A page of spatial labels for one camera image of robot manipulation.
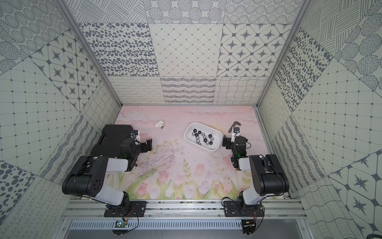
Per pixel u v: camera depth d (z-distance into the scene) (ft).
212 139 3.31
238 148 2.37
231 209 2.40
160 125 3.45
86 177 1.49
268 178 1.48
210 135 3.33
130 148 2.40
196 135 3.40
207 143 3.22
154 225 2.30
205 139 3.30
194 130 3.42
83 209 2.47
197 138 3.32
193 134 3.40
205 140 3.30
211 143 3.22
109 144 3.07
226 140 2.82
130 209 2.38
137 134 2.76
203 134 3.40
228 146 2.82
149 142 2.90
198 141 3.24
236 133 2.63
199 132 3.42
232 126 3.52
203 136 3.33
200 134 3.41
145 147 2.84
